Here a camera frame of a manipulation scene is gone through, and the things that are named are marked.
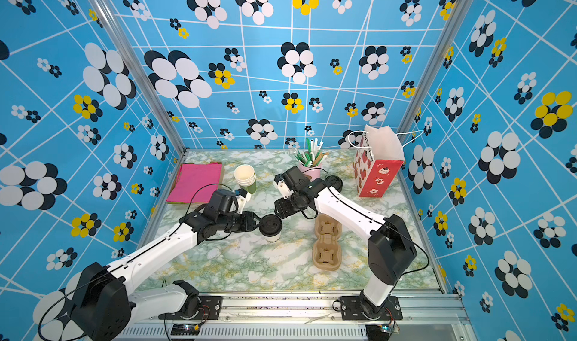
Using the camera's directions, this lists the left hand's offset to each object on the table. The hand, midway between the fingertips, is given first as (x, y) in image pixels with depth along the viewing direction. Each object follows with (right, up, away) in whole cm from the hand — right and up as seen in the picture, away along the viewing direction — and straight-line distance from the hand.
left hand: (263, 220), depth 80 cm
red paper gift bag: (+42, +21, +2) cm, 48 cm away
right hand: (+7, +4, +3) cm, 9 cm away
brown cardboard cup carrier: (+24, -12, +2) cm, 27 cm away
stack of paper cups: (-9, +15, +13) cm, 23 cm away
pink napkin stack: (-35, +12, +24) cm, 44 cm away
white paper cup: (+3, -8, +5) cm, 10 cm away
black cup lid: (+3, -2, 0) cm, 3 cm away
